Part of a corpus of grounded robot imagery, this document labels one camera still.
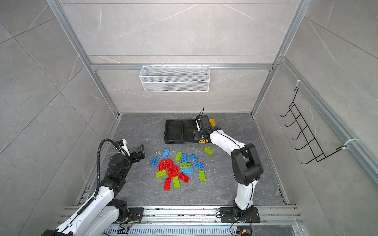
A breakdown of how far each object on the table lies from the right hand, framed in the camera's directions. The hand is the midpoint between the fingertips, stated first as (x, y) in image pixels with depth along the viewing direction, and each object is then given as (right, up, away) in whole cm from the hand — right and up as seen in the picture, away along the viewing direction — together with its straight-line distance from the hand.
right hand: (198, 132), depth 97 cm
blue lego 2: (-10, -17, -2) cm, 20 cm away
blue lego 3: (-4, -16, -4) cm, 17 cm away
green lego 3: (-23, -24, -11) cm, 35 cm away
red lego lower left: (-18, -30, -15) cm, 38 cm away
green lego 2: (-13, -16, -2) cm, 21 cm away
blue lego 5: (-28, -18, -6) cm, 34 cm away
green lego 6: (+2, -26, -9) cm, 28 cm away
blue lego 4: (0, -21, -6) cm, 22 cm away
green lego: (+7, -13, +1) cm, 15 cm away
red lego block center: (-15, -24, -11) cm, 30 cm away
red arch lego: (-21, -20, -6) cm, 29 cm away
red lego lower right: (-9, -27, -12) cm, 30 cm away
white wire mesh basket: (-16, +37, +4) cm, 41 cm away
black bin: (-7, +3, +19) cm, 21 cm away
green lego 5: (-13, -28, -13) cm, 34 cm away
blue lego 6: (-7, -23, -9) cm, 26 cm away
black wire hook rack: (+48, -3, -34) cm, 59 cm away
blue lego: (-22, -14, -1) cm, 26 cm away
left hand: (-37, -6, -15) cm, 40 cm away
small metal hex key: (-28, -14, 0) cm, 32 cm away
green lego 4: (-8, -20, -7) cm, 23 cm away
